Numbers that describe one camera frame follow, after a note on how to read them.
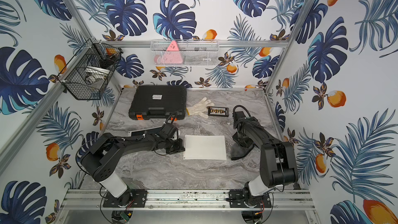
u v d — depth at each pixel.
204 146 0.93
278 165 0.45
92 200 0.76
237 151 0.86
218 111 1.06
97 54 0.95
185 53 0.92
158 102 1.04
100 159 0.46
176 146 0.82
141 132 0.98
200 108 1.10
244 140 0.73
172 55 0.90
